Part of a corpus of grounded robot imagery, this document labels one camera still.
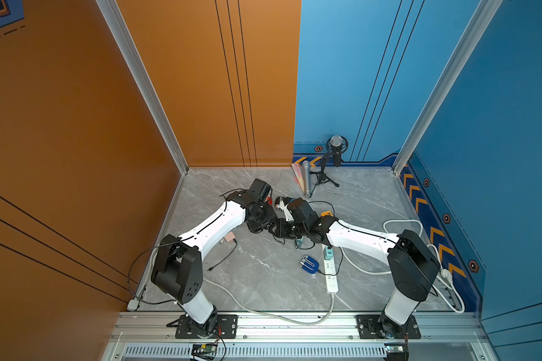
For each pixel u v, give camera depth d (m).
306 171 1.16
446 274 0.87
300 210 0.66
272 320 0.76
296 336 0.73
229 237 0.92
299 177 1.16
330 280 0.81
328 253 0.83
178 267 0.45
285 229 0.75
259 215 0.71
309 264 0.84
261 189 0.69
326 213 0.99
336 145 0.97
